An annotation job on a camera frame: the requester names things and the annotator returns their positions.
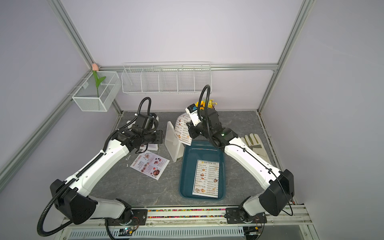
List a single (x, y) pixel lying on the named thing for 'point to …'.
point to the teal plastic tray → (201, 150)
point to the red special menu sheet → (151, 164)
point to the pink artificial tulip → (98, 81)
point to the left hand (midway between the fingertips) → (160, 136)
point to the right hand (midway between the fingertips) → (187, 122)
